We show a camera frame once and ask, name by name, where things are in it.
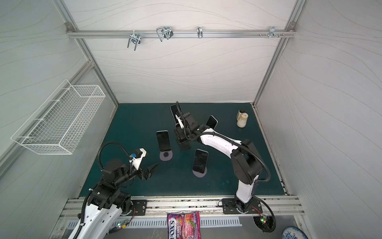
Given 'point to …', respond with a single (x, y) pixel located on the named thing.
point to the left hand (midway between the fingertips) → (154, 156)
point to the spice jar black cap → (242, 110)
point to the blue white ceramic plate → (293, 232)
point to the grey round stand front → (198, 174)
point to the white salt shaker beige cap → (241, 122)
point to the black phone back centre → (174, 109)
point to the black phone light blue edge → (163, 140)
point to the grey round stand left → (165, 156)
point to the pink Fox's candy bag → (184, 225)
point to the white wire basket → (58, 125)
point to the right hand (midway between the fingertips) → (183, 124)
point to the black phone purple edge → (212, 122)
